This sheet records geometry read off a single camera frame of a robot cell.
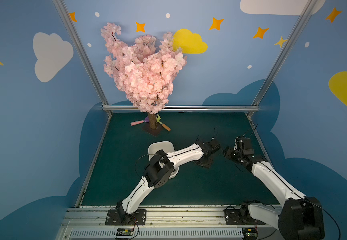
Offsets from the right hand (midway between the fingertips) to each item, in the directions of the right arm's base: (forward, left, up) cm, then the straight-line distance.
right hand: (229, 150), depth 88 cm
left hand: (-5, +13, -7) cm, 16 cm away
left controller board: (-43, +54, -11) cm, 70 cm away
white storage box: (+4, +38, -7) cm, 39 cm away
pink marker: (+26, +65, -9) cm, 70 cm away
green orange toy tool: (+32, +48, -9) cm, 59 cm away
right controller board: (-39, -7, -13) cm, 42 cm away
